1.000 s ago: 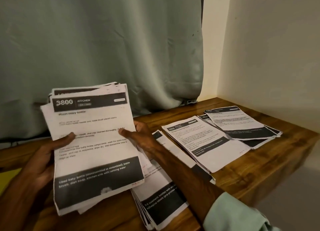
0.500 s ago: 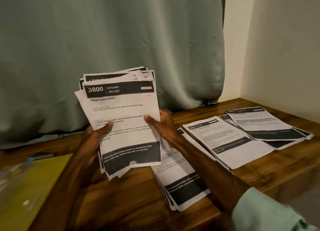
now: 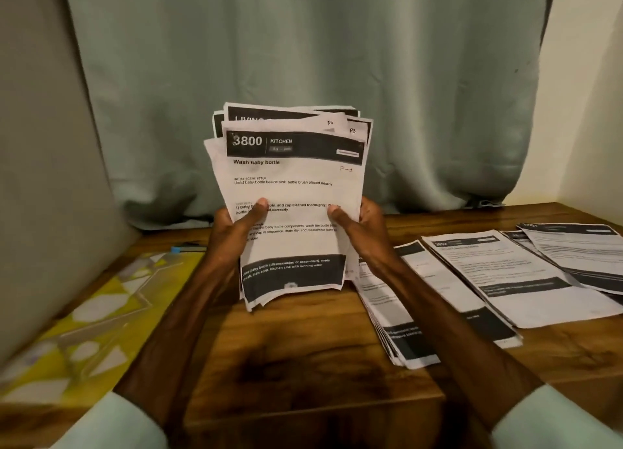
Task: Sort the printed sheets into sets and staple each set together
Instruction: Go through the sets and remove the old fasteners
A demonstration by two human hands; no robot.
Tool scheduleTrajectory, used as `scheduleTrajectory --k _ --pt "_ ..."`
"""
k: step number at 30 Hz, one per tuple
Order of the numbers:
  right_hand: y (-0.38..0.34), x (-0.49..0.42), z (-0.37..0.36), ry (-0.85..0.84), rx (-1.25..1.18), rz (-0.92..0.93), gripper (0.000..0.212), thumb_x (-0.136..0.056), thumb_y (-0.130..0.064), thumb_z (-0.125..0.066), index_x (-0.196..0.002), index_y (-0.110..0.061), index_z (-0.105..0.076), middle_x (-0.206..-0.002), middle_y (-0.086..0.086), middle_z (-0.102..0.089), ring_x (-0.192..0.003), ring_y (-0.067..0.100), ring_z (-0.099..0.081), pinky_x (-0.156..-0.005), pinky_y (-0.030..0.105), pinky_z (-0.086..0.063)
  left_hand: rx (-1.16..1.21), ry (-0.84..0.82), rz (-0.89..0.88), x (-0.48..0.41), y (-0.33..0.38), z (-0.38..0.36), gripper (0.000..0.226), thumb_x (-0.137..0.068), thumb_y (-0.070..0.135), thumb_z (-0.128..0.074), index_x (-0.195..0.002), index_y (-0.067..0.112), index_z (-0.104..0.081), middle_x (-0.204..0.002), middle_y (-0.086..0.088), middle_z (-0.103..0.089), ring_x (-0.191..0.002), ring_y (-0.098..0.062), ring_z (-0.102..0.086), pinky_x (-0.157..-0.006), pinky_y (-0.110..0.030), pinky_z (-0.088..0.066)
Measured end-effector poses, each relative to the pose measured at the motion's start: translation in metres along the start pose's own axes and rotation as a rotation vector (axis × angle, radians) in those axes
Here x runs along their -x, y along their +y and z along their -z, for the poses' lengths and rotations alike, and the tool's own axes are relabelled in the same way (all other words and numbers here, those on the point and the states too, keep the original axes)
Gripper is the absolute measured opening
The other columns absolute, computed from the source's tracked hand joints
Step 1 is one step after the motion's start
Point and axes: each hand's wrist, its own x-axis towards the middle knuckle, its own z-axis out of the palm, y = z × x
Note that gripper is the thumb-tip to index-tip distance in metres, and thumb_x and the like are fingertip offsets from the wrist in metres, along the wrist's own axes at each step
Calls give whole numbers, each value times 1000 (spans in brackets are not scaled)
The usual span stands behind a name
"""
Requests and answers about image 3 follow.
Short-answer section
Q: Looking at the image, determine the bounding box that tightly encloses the person's right hand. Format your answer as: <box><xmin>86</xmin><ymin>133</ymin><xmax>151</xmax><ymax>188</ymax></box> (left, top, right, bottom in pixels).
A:
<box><xmin>326</xmin><ymin>195</ymin><xmax>397</xmax><ymax>272</ymax></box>

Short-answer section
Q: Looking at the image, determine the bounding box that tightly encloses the person's left hand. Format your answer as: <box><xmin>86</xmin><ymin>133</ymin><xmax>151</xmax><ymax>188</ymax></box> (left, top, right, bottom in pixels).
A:
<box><xmin>202</xmin><ymin>197</ymin><xmax>271</xmax><ymax>287</ymax></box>

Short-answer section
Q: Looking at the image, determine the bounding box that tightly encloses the wash baby bottle paper stack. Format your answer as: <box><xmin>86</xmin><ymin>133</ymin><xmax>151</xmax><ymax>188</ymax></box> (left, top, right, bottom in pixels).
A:
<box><xmin>203</xmin><ymin>117</ymin><xmax>370</xmax><ymax>313</ymax></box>

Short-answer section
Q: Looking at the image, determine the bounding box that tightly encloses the yellow patterned folder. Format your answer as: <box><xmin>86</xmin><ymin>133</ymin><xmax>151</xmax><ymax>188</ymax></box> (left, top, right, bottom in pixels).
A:
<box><xmin>0</xmin><ymin>250</ymin><xmax>206</xmax><ymax>408</ymax></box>

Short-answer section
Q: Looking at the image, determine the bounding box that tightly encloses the person's left forearm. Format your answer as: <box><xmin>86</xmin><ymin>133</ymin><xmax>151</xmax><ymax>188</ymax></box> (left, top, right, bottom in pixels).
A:
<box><xmin>53</xmin><ymin>263</ymin><xmax>239</xmax><ymax>449</ymax></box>

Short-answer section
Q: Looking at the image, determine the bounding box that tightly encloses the person's right forearm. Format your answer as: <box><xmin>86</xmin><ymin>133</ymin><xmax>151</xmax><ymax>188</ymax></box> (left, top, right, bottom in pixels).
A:
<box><xmin>374</xmin><ymin>254</ymin><xmax>623</xmax><ymax>449</ymax></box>

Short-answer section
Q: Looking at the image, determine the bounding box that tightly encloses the pale green curtain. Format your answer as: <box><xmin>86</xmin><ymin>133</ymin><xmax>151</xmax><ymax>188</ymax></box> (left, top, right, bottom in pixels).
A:
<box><xmin>61</xmin><ymin>0</ymin><xmax>558</xmax><ymax>231</ymax></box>

